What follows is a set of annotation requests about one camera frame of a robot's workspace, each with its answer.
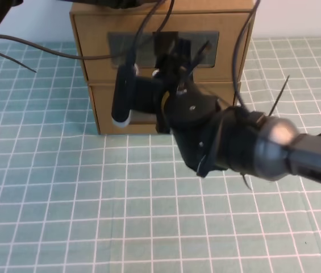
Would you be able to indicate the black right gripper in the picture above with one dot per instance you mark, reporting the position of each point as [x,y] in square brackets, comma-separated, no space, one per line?
[194,118]

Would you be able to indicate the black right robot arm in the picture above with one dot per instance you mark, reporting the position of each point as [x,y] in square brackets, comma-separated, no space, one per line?
[266,146]

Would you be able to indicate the brown cardboard shoebox shell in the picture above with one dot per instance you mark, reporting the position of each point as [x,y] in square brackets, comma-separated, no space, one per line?
[159,42]

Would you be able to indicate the cyan checkered tablecloth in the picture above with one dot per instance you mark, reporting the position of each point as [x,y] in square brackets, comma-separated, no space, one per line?
[75,201]

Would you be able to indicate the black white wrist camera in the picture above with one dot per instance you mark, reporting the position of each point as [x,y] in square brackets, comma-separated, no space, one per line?
[123,95]

